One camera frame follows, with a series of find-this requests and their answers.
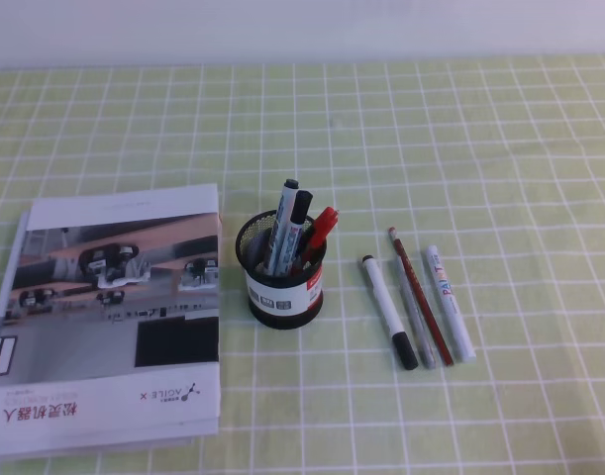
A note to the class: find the red gel pen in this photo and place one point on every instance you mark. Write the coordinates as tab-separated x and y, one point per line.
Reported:
313	238

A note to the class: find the black mesh pen holder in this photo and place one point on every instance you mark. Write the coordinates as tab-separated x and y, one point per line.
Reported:
281	303

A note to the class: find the clear grey ballpoint pen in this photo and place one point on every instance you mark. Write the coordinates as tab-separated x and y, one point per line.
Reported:
415	319

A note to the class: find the grey marker black cap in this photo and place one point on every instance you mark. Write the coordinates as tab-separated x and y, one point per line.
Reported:
282	216

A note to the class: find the red pencil with eraser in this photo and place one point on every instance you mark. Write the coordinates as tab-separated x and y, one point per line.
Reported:
424	307

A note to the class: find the white whiteboard marker black cap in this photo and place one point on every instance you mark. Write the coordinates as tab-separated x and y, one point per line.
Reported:
396	330

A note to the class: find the white paint marker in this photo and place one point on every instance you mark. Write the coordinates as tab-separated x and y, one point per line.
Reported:
462	345

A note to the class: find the stack of printed brochures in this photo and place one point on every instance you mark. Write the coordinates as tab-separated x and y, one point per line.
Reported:
109	322

